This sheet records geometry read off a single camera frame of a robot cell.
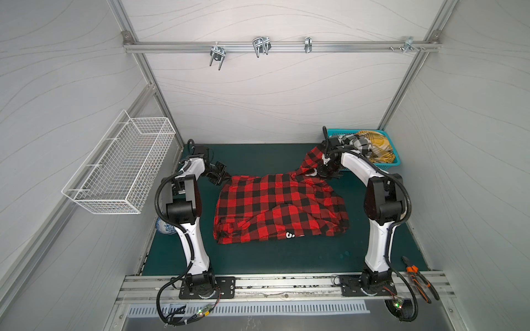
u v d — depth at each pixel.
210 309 0.69
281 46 0.80
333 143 0.81
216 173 0.88
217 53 0.79
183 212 0.56
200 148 0.84
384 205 0.55
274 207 0.91
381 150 1.04
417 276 0.75
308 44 0.78
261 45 0.77
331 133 1.15
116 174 0.68
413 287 0.74
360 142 1.05
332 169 0.84
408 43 0.77
